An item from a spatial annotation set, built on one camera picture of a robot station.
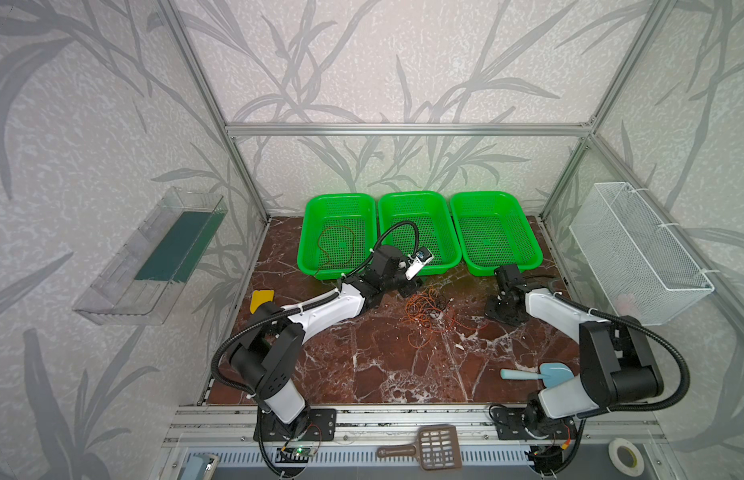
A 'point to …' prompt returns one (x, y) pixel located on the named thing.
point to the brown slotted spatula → (437, 448)
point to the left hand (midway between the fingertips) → (424, 261)
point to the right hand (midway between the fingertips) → (492, 305)
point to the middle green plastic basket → (430, 213)
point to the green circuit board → (294, 454)
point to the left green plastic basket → (338, 233)
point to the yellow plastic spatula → (260, 297)
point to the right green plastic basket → (494, 232)
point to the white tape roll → (634, 471)
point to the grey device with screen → (199, 466)
